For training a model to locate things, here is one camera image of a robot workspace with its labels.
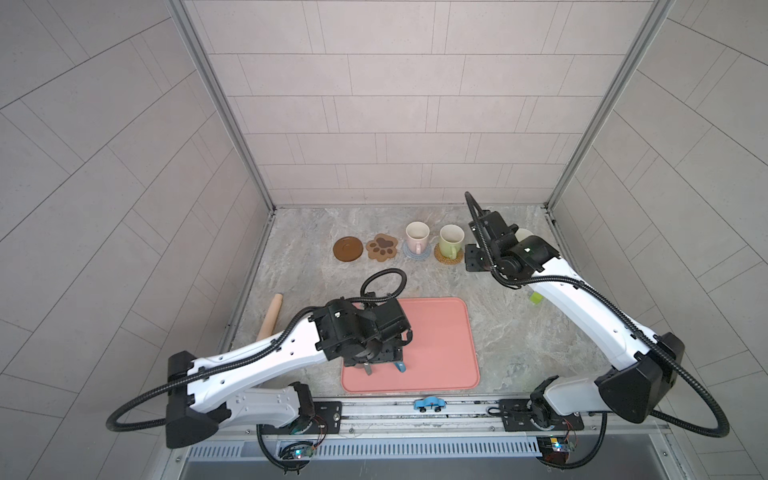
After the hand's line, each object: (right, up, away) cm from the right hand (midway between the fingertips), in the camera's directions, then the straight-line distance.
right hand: (468, 255), depth 79 cm
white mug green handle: (-2, +4, +15) cm, 16 cm away
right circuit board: (+18, -44, -11) cm, 48 cm away
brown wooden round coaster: (-36, 0, +26) cm, 45 cm away
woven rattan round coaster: (-3, -3, +21) cm, 22 cm away
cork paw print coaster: (-24, 0, +24) cm, 34 cm away
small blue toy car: (-11, -35, -8) cm, 37 cm away
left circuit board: (-41, -42, -14) cm, 60 cm away
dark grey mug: (-26, -27, -6) cm, 38 cm away
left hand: (-20, -22, -11) cm, 32 cm away
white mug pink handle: (-12, +5, +19) cm, 24 cm away
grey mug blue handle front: (-18, -27, -6) cm, 33 cm away
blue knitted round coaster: (-13, -2, +23) cm, 26 cm away
